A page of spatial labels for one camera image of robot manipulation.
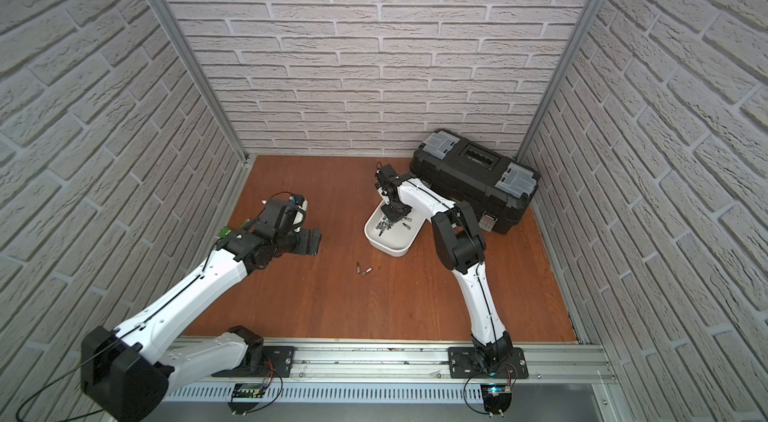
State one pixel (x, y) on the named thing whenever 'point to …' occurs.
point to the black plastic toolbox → (500, 186)
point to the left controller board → (245, 390)
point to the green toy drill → (224, 230)
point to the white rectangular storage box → (393, 237)
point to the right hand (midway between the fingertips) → (404, 211)
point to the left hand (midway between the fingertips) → (310, 229)
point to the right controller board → (496, 398)
